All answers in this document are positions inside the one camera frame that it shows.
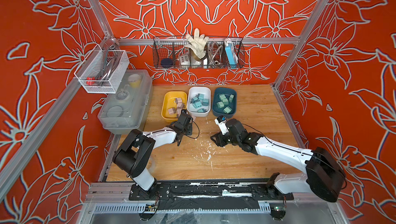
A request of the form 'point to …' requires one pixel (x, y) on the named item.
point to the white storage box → (192, 93)
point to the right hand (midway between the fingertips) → (210, 137)
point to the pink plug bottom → (179, 101)
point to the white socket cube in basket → (184, 61)
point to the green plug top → (225, 101)
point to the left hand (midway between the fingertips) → (188, 125)
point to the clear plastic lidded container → (128, 110)
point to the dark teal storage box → (227, 91)
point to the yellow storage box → (174, 102)
